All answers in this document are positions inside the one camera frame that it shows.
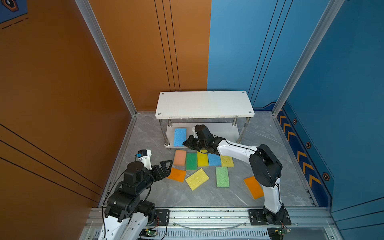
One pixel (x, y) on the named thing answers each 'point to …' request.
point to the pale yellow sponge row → (226, 161)
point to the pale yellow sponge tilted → (197, 179)
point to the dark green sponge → (191, 161)
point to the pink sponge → (179, 158)
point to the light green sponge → (222, 177)
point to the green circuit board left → (148, 232)
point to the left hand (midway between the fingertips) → (166, 162)
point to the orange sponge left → (177, 175)
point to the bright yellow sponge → (202, 159)
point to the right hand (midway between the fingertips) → (180, 143)
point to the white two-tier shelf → (226, 114)
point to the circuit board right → (277, 233)
